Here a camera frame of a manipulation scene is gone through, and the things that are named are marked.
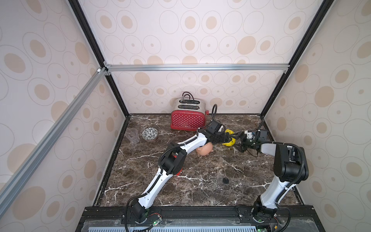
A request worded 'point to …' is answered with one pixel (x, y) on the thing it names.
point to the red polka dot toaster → (188, 114)
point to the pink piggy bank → (205, 150)
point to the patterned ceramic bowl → (149, 133)
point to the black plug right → (225, 180)
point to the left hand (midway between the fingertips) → (233, 139)
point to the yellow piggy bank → (233, 141)
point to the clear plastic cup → (132, 135)
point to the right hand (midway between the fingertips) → (238, 139)
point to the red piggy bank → (178, 173)
